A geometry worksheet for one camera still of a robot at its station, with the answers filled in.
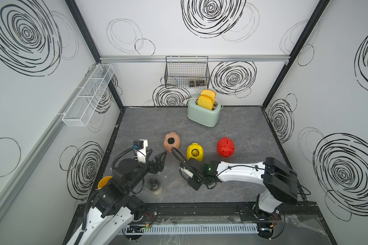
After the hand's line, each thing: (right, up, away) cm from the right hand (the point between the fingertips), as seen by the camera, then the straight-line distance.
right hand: (190, 182), depth 81 cm
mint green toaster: (+14, +35, +24) cm, 45 cm away
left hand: (-14, +20, -15) cm, 28 cm away
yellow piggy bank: (+4, +15, +6) cm, 17 cm away
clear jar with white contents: (-17, +2, -9) cm, 20 cm away
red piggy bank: (+21, +18, +6) cm, 28 cm away
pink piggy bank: (-8, +19, +8) cm, 22 cm away
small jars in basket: (+5, +55, +7) cm, 56 cm away
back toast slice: (+13, +52, +17) cm, 56 cm away
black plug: (-11, +21, +10) cm, 26 cm away
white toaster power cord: (+2, +48, +22) cm, 53 cm away
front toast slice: (+10, +46, +15) cm, 49 cm away
